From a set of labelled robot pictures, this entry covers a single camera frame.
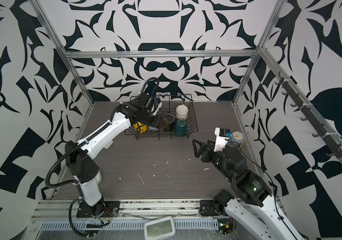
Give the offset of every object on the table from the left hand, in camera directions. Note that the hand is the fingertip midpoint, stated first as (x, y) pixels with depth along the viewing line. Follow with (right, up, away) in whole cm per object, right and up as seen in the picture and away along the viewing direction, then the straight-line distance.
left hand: (160, 118), depth 81 cm
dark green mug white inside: (+12, -6, +14) cm, 20 cm away
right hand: (+18, -10, -17) cm, 27 cm away
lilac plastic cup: (-6, -6, +15) cm, 18 cm away
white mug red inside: (+13, +4, +21) cm, 25 cm away
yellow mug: (-12, -6, +17) cm, 22 cm away
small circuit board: (+31, -50, -10) cm, 60 cm away
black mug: (+5, -5, +14) cm, 16 cm away
